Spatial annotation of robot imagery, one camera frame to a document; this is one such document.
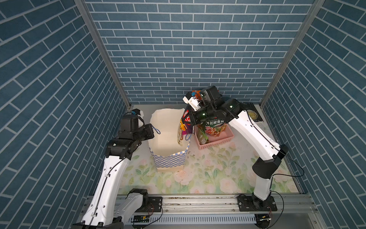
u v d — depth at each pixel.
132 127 0.52
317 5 0.71
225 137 0.92
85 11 0.71
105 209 0.37
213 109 0.51
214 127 0.94
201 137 0.93
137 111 0.62
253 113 1.15
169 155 0.63
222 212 0.72
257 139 0.46
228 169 0.87
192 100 0.62
